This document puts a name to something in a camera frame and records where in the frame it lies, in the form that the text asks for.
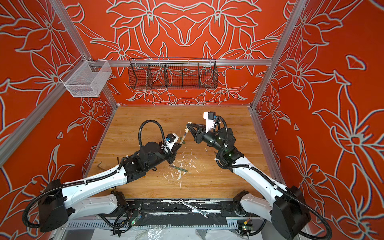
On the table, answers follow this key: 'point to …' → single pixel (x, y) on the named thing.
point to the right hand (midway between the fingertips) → (185, 126)
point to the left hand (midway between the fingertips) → (179, 142)
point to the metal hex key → (100, 167)
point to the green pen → (179, 168)
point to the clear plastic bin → (86, 78)
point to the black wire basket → (173, 74)
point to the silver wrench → (181, 201)
